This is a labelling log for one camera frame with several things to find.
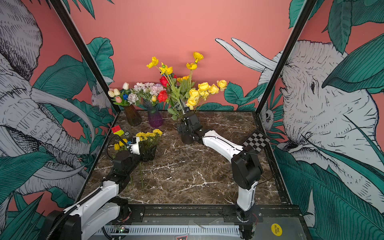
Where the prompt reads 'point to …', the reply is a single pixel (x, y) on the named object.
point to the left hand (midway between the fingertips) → (151, 143)
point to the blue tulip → (125, 96)
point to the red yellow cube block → (117, 131)
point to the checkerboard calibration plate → (257, 141)
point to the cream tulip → (116, 92)
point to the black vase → (186, 139)
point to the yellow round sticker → (277, 229)
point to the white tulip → (125, 86)
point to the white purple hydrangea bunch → (154, 89)
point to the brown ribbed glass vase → (133, 117)
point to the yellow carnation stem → (157, 132)
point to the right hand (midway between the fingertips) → (184, 121)
